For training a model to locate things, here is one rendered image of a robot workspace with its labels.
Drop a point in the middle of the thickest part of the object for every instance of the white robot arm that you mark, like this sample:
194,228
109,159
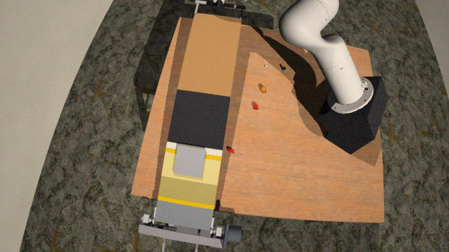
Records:
300,25

